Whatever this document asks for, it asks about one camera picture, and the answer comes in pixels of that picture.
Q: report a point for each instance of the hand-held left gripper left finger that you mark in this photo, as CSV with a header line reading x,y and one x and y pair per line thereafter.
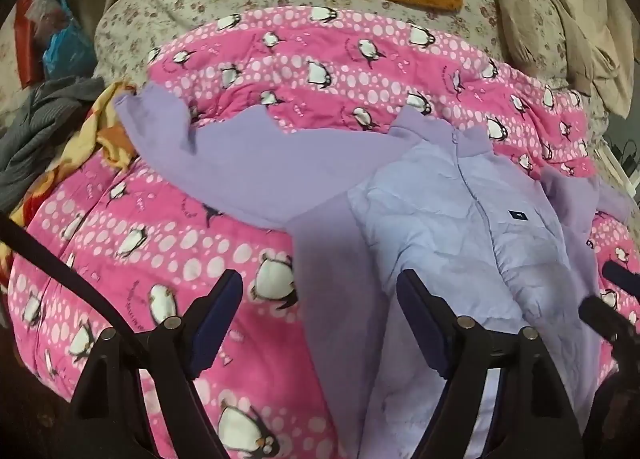
x,y
217,310

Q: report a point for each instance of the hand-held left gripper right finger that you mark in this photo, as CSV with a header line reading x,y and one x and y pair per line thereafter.
x,y
425,320

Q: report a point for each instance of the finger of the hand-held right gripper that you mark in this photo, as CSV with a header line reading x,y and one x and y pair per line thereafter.
x,y
622,276
602,316

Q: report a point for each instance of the purple zip jacket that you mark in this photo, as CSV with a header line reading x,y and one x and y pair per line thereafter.
x,y
425,199

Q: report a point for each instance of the pink penguin print blanket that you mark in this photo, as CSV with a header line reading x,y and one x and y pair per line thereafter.
x,y
150,239

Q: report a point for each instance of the yellow orange cloth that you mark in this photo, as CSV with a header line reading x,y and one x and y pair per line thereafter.
x,y
112,139

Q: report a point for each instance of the grey striped cloth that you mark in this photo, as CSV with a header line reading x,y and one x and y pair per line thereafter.
x,y
40,129

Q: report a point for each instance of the beige cloth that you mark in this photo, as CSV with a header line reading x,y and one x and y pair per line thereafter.
x,y
560,14

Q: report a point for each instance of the blue plastic bag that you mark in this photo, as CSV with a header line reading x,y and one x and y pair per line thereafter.
x,y
65,49

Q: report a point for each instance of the red bag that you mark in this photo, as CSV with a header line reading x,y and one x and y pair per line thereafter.
x,y
27,39

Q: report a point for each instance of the white metal frame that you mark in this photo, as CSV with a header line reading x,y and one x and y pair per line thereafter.
x,y
622,164

